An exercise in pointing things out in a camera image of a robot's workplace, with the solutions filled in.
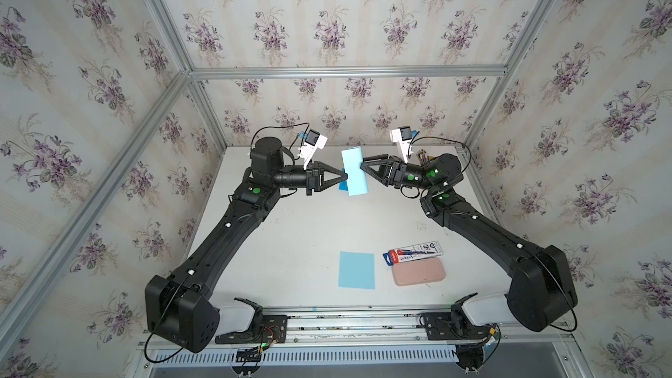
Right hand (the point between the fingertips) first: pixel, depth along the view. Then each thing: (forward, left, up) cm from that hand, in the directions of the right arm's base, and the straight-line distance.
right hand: (365, 169), depth 63 cm
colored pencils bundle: (+26, -24, -22) cm, 42 cm away
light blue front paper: (-11, +1, -39) cm, 41 cm away
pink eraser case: (-11, -20, -39) cm, 45 cm away
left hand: (-3, +5, -1) cm, 6 cm away
